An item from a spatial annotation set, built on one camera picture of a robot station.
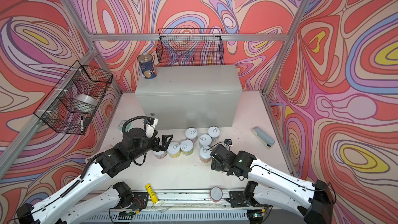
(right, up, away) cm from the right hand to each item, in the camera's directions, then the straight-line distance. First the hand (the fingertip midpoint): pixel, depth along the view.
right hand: (222, 167), depth 77 cm
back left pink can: (-16, +14, +14) cm, 26 cm away
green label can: (-19, +8, +9) cm, 22 cm away
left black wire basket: (-70, +32, -8) cm, 78 cm away
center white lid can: (-8, +11, +11) cm, 18 cm away
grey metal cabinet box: (-18, +38, +30) cm, 51 cm away
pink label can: (-33, +4, +7) cm, 34 cm away
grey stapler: (+26, +12, +14) cm, 32 cm away
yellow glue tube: (-34, -12, -3) cm, 36 cm away
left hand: (-27, +18, -5) cm, 33 cm away
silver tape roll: (-65, +32, -7) cm, 73 cm away
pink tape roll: (-4, -11, -4) cm, 13 cm away
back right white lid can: (-3, +15, +14) cm, 21 cm away
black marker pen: (-67, +22, -5) cm, 71 cm away
